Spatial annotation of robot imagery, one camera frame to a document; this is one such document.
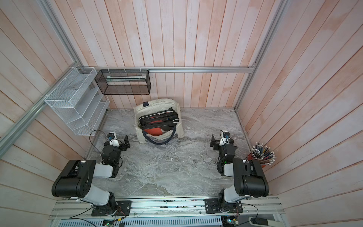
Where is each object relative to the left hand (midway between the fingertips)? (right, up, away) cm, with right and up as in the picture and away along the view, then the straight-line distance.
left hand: (121, 137), depth 92 cm
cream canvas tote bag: (+22, +21, +2) cm, 31 cm away
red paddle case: (+22, +4, -2) cm, 23 cm away
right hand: (+66, +2, -1) cm, 66 cm away
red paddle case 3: (+29, +9, -1) cm, 31 cm away
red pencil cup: (+84, -7, -18) cm, 86 cm away
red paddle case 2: (+31, +13, +1) cm, 33 cm away
